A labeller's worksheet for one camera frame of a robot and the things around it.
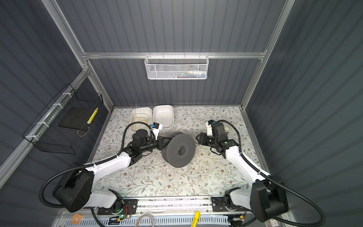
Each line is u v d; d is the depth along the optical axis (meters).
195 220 0.68
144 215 0.71
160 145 0.72
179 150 0.82
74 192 0.42
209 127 0.77
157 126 0.75
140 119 1.02
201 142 0.74
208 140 0.72
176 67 1.24
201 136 0.75
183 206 0.75
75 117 0.75
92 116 0.78
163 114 1.13
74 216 0.70
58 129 0.72
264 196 0.41
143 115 1.13
